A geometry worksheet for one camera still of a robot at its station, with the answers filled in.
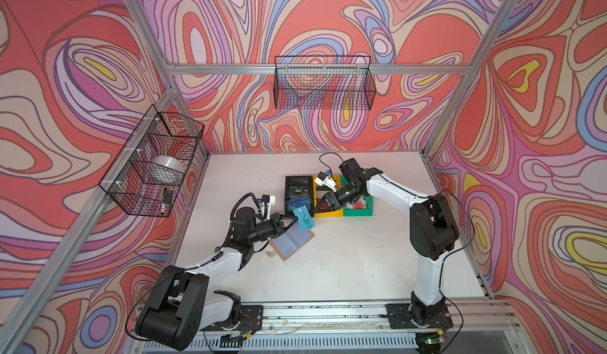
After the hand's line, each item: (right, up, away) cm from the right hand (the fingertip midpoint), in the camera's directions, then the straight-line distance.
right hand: (320, 214), depth 84 cm
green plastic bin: (+19, +1, +14) cm, 24 cm away
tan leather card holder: (-11, -11, +5) cm, 16 cm away
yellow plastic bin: (0, +7, +13) cm, 15 cm away
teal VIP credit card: (-6, -1, -2) cm, 6 cm away
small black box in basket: (-49, +7, -11) cm, 51 cm away
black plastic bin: (-8, +7, +18) cm, 21 cm away
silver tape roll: (-48, +18, -10) cm, 53 cm away
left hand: (-8, -1, -5) cm, 9 cm away
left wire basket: (-56, +14, -11) cm, 59 cm away
